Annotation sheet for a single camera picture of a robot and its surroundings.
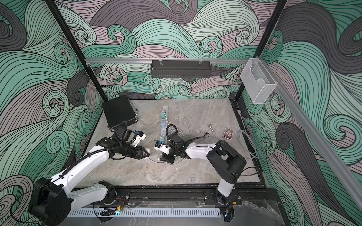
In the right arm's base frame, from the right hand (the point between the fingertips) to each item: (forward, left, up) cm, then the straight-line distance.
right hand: (161, 157), depth 86 cm
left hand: (-1, +7, +10) cm, 12 cm away
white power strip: (+19, -1, 0) cm, 19 cm away
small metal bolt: (+24, -34, -1) cm, 42 cm away
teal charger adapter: (+30, +1, +5) cm, 30 cm away
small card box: (+18, -46, -1) cm, 50 cm away
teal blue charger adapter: (+22, 0, +3) cm, 23 cm away
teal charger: (+10, -1, +6) cm, 12 cm away
